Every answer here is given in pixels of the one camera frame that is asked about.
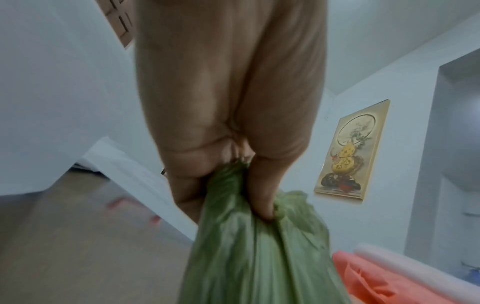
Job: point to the person's left hand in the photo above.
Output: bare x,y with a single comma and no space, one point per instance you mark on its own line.
225,74

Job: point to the olive green bag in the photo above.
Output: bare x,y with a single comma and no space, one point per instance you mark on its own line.
243,261

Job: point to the pink plastic bag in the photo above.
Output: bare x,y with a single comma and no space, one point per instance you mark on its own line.
412,273

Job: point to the brown wooden door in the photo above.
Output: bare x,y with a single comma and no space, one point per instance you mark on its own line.
120,20

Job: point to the gold framed wall picture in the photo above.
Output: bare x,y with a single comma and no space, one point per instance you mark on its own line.
348,160

